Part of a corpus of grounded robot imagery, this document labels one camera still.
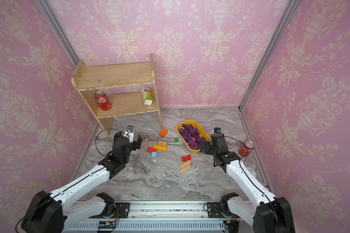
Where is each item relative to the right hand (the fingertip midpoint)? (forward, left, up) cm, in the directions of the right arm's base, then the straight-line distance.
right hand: (210, 143), depth 85 cm
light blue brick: (0, +34, -10) cm, 36 cm away
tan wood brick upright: (+9, +30, -11) cm, 33 cm away
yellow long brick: (+6, +31, -12) cm, 33 cm away
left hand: (+5, +46, +6) cm, 46 cm away
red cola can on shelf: (+21, +61, +18) cm, 67 cm away
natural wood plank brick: (-9, +15, -12) cm, 21 cm away
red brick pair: (-4, +15, -10) cm, 19 cm away
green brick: (+11, +20, -12) cm, 26 cm away
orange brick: (+17, +29, -11) cm, 35 cm away
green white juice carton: (+28, +37, +14) cm, 48 cm away
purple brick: (+19, +10, -8) cm, 23 cm away
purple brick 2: (+16, +7, -10) cm, 20 cm away
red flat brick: (+5, +38, -13) cm, 40 cm away
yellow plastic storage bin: (+21, +6, -6) cm, 23 cm away
